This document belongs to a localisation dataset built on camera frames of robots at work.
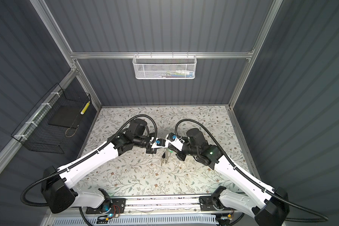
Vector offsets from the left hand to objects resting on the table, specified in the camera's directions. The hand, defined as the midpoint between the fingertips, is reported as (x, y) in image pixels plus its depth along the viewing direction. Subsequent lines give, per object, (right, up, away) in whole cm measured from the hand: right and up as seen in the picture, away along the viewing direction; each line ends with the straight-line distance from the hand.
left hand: (167, 142), depth 73 cm
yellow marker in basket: (-48, +19, +8) cm, 53 cm away
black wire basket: (-62, +9, +1) cm, 62 cm away
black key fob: (-3, -12, +18) cm, 22 cm away
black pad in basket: (-54, +14, +3) cm, 56 cm away
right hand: (+3, -2, 0) cm, 4 cm away
